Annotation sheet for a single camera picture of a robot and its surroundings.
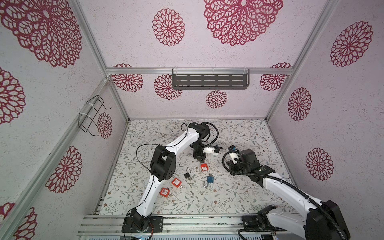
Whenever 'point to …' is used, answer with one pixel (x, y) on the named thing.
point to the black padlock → (187, 175)
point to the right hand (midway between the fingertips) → (228, 160)
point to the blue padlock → (210, 179)
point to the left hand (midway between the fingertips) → (199, 161)
